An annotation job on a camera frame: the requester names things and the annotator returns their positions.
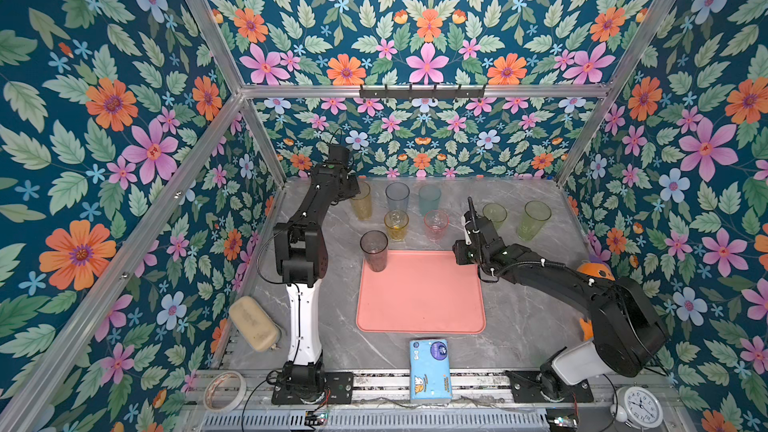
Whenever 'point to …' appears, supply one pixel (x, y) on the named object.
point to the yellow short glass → (396, 222)
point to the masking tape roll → (214, 381)
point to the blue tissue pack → (430, 371)
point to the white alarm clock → (639, 406)
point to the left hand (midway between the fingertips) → (354, 182)
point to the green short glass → (496, 213)
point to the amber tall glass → (363, 202)
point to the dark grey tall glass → (374, 245)
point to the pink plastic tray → (421, 292)
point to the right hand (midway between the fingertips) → (457, 244)
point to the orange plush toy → (597, 269)
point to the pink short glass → (436, 223)
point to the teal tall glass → (429, 197)
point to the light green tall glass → (533, 218)
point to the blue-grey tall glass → (397, 196)
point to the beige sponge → (251, 322)
